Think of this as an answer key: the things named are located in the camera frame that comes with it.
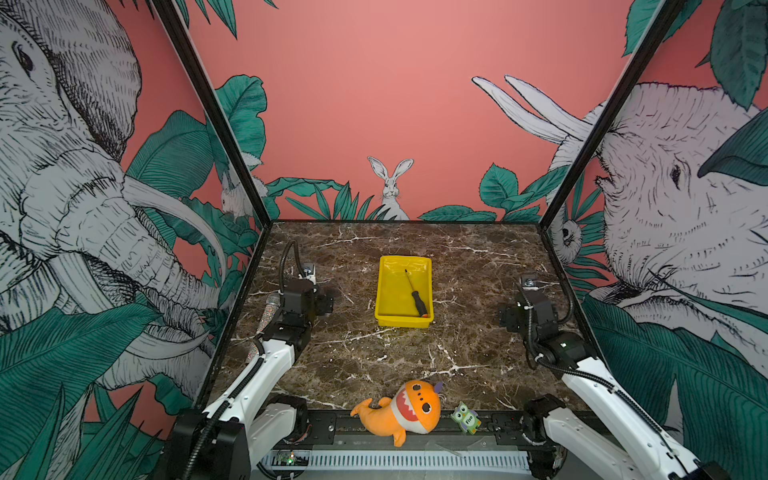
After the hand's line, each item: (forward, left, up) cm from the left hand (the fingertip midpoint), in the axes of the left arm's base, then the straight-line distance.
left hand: (309, 282), depth 84 cm
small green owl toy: (-34, -42, -13) cm, 56 cm away
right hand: (-9, -58, +2) cm, 59 cm away
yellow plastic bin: (+11, -27, -15) cm, 33 cm away
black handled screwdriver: (-2, -33, -13) cm, 36 cm away
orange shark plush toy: (-32, -28, -6) cm, 43 cm away
